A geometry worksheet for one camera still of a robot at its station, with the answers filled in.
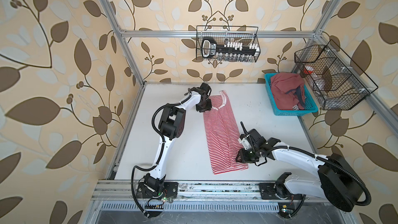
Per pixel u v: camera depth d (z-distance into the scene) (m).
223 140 0.91
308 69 0.81
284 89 1.07
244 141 0.81
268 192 0.73
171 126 0.63
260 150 0.64
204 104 0.92
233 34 0.91
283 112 0.97
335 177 0.41
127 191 0.76
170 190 0.74
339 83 0.72
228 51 0.85
